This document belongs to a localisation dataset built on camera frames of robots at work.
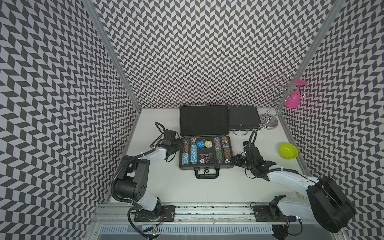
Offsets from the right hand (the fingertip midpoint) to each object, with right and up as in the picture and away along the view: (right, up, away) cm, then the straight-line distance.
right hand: (233, 161), depth 88 cm
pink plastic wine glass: (+38, +38, +3) cm, 54 cm away
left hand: (-32, +9, +6) cm, 34 cm away
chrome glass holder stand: (+30, +25, +19) cm, 43 cm away
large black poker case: (-17, +10, +3) cm, 20 cm away
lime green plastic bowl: (+37, +5, +7) cm, 38 cm away
